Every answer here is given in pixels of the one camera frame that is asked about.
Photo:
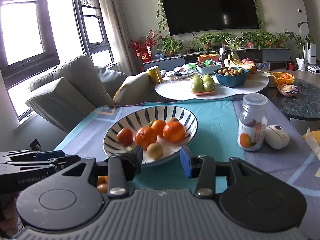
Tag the white oval device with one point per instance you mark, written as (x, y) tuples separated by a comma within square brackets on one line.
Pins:
[(276, 137)]

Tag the brown longan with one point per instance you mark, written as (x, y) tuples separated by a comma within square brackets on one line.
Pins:
[(154, 150), (173, 119)]

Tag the beige curtain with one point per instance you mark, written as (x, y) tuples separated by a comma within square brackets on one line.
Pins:
[(112, 25)]

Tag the large dark framed window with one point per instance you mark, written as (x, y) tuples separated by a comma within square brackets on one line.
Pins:
[(22, 30)]

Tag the green ivy vine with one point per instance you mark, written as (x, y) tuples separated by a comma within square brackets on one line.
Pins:
[(161, 12)]

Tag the green pear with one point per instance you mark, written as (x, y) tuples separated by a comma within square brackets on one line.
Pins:
[(209, 86), (207, 78), (197, 86), (197, 78)]

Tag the tall plant in white pot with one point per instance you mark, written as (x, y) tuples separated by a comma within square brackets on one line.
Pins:
[(301, 63)]

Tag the large orange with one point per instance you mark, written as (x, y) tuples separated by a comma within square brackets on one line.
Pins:
[(174, 131)]

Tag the small orange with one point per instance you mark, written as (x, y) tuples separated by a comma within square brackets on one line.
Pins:
[(158, 127)]

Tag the grey television cabinet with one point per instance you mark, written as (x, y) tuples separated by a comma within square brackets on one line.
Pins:
[(170, 63)]

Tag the dark marble round table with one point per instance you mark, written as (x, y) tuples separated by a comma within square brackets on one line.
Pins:
[(305, 105)]

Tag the teal snack basket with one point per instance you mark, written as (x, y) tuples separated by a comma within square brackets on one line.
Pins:
[(207, 69)]

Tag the red berry decoration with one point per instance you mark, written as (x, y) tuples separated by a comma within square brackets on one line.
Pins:
[(143, 48)]

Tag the narrow dark framed window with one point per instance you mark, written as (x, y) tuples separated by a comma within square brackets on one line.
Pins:
[(92, 25)]

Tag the blue patterned tablecloth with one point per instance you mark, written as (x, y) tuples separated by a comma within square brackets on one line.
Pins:
[(217, 120)]

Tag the glass snack dish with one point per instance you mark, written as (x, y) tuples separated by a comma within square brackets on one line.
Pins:
[(180, 75)]

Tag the blue bowl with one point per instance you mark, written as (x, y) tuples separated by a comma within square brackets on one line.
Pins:
[(231, 81)]

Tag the small black object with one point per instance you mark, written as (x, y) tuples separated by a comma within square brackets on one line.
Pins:
[(35, 145)]

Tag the pile of longans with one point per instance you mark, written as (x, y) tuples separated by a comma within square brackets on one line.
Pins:
[(230, 71)]

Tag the yellow paper mat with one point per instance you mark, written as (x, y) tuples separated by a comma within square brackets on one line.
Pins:
[(313, 145)]

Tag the clear candy bottle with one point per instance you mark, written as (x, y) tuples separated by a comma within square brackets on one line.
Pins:
[(251, 130)]

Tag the wall television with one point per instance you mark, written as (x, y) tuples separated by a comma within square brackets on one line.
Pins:
[(210, 7)]

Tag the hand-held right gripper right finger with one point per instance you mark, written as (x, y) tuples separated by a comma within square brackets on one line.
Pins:
[(186, 162)]

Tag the mandarins in basket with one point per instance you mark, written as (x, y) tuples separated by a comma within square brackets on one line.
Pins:
[(284, 76)]

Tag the row of potted plants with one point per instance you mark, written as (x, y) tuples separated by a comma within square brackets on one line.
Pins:
[(207, 40)]

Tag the spider plant in vase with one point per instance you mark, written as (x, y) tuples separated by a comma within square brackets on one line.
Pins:
[(234, 47)]

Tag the small red pot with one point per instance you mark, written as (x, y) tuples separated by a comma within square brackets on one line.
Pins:
[(292, 66)]

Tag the yellow tin can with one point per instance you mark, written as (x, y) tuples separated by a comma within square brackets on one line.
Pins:
[(155, 75)]

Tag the pink dish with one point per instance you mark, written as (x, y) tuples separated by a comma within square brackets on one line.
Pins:
[(287, 92)]

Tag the grey sofa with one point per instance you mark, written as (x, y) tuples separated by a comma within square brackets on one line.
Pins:
[(62, 87)]

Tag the medium orange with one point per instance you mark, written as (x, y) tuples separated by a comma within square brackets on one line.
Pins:
[(145, 137)]

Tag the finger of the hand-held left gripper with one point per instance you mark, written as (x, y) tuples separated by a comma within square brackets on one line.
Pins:
[(48, 155), (67, 162)]

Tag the person's left hand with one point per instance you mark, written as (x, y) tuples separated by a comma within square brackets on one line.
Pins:
[(10, 215)]

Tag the striped ceramic bowl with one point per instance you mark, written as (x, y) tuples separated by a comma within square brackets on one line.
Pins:
[(175, 152)]

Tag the blue white patterned box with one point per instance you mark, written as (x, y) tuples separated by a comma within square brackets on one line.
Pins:
[(263, 66)]

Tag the beige cushion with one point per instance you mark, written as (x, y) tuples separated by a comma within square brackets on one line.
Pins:
[(135, 87)]

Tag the blue white porcelain jar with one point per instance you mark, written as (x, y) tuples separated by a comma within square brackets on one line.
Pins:
[(158, 55)]

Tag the banana bunch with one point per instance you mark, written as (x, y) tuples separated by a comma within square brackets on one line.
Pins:
[(240, 63)]

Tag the orange basket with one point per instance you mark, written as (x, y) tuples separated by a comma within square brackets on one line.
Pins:
[(282, 81)]

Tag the grey cushion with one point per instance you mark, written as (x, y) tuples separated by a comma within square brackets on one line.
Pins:
[(110, 80)]

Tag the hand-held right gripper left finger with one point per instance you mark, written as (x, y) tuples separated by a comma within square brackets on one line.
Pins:
[(133, 163)]

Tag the red apples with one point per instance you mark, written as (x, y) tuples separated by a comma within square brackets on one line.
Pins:
[(247, 61)]

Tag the white round table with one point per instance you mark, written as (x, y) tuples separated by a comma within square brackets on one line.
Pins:
[(175, 90)]

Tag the pink tray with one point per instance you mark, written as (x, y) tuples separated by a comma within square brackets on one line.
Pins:
[(203, 93)]

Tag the orange box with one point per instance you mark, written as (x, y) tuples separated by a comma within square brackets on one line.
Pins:
[(207, 58)]

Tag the small orange fruit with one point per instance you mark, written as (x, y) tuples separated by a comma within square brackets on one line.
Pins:
[(102, 188)]

